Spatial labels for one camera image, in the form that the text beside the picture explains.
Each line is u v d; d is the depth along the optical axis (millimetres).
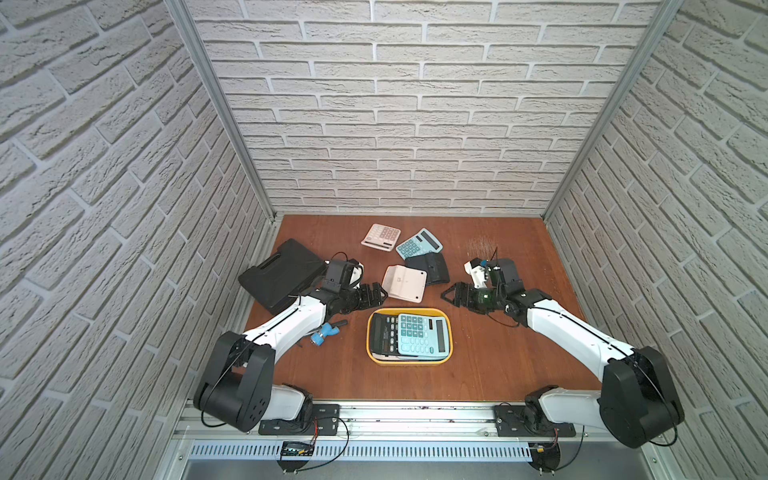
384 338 819
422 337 818
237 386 417
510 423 730
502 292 668
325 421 732
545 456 693
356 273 718
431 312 876
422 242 1091
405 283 969
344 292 738
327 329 856
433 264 1003
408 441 712
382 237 1100
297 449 723
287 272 976
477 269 792
